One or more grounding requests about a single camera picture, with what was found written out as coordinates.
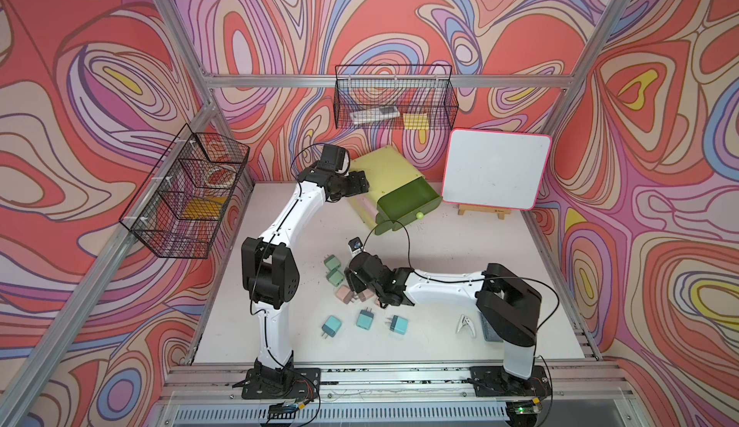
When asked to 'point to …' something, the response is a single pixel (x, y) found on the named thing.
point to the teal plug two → (365, 318)
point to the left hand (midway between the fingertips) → (361, 186)
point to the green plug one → (332, 263)
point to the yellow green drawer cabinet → (386, 170)
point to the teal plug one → (332, 325)
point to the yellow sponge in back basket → (416, 121)
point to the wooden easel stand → (481, 209)
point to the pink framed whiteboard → (495, 168)
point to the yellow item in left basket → (204, 208)
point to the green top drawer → (405, 205)
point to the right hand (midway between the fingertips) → (358, 273)
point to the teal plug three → (397, 324)
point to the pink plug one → (344, 293)
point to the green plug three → (335, 277)
